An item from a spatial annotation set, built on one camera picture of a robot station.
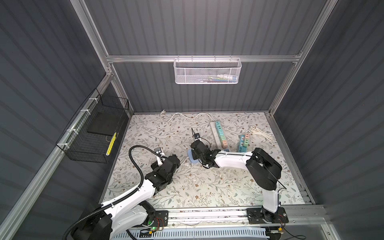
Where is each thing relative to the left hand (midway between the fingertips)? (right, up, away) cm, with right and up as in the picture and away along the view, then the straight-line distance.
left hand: (167, 158), depth 84 cm
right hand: (+17, +3, +10) cm, 20 cm away
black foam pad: (-29, +20, -10) cm, 37 cm away
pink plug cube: (+51, +12, +15) cm, 54 cm away
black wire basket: (-35, +14, -12) cm, 40 cm away
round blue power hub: (+14, 0, +1) cm, 14 cm away
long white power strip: (+32, +13, +18) cm, 39 cm away
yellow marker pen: (-24, +10, -15) cm, 30 cm away
